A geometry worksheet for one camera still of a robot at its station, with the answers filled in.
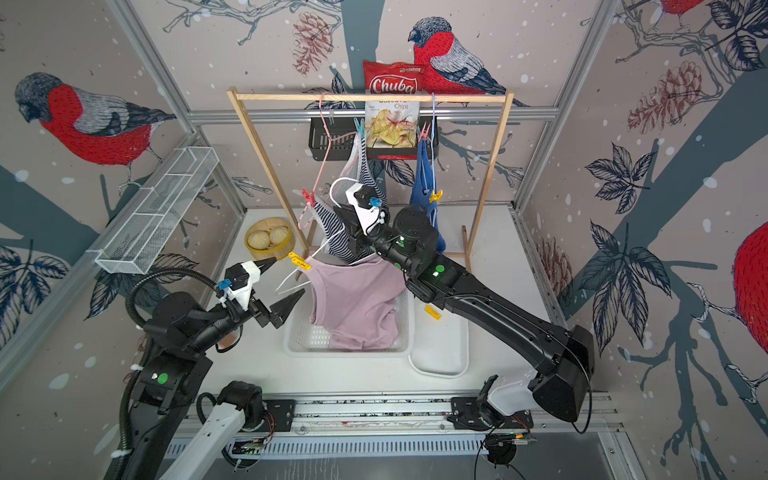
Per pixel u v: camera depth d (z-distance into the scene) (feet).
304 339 2.79
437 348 2.83
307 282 2.13
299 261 1.94
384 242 1.74
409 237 1.48
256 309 1.73
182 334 1.48
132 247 2.32
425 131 2.56
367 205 1.58
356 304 2.82
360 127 2.67
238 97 2.04
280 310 1.76
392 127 2.87
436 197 2.05
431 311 2.95
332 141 3.10
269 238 3.48
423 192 2.55
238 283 1.56
